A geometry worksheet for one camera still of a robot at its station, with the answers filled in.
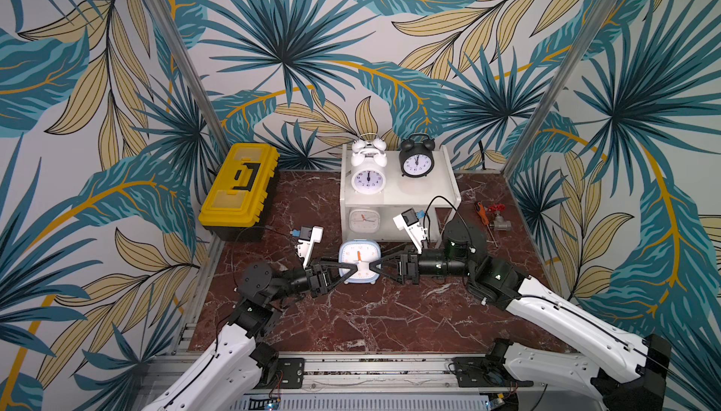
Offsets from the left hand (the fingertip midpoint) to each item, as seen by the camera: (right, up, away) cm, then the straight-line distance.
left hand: (354, 274), depth 60 cm
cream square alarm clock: (+2, +10, +20) cm, 22 cm away
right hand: (+4, +2, 0) cm, 5 cm away
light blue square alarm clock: (+2, +5, 0) cm, 5 cm away
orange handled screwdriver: (+47, +9, +44) cm, 65 cm away
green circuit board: (-21, -36, +11) cm, 44 cm away
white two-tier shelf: (+18, +17, +10) cm, 27 cm away
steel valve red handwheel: (+51, +7, +41) cm, 66 cm away
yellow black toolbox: (-37, +16, +28) cm, 49 cm away
